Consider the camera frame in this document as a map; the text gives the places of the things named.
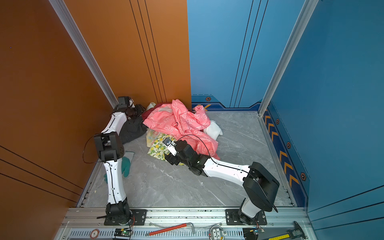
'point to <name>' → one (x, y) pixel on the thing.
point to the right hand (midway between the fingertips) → (169, 147)
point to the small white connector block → (216, 232)
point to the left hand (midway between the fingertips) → (143, 108)
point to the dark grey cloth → (133, 130)
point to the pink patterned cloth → (186, 125)
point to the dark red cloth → (146, 112)
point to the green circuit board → (123, 232)
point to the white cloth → (213, 130)
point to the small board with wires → (251, 233)
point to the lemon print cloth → (158, 149)
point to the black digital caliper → (297, 232)
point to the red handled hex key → (171, 228)
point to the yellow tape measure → (280, 237)
